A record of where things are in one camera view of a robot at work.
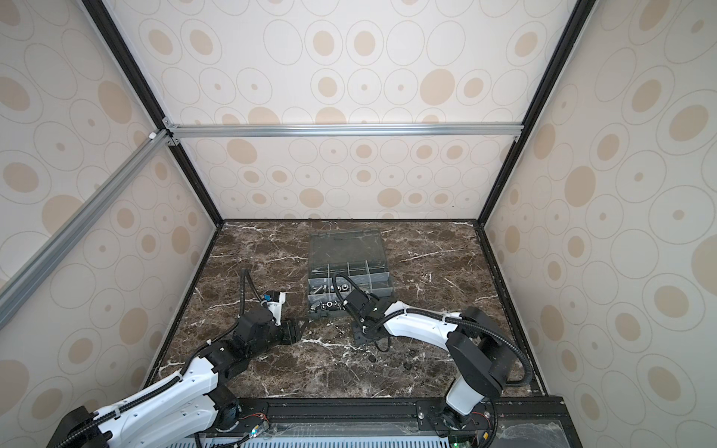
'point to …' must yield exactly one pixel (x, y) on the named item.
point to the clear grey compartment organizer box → (358, 255)
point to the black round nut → (408, 366)
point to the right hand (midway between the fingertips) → (371, 332)
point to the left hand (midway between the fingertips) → (309, 320)
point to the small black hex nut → (372, 357)
